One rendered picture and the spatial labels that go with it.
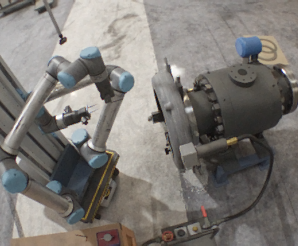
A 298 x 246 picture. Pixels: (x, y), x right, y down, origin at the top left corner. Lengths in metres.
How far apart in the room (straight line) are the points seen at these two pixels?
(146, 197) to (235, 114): 1.11
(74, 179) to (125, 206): 0.55
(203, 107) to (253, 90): 0.38
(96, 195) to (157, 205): 0.56
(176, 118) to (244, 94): 0.52
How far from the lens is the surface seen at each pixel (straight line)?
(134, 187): 2.17
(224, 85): 1.56
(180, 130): 1.34
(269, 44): 3.72
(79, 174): 1.91
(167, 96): 1.38
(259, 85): 1.64
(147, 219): 2.06
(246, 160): 1.98
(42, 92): 1.10
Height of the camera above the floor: 1.98
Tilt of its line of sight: 52 degrees down
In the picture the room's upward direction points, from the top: 14 degrees counter-clockwise
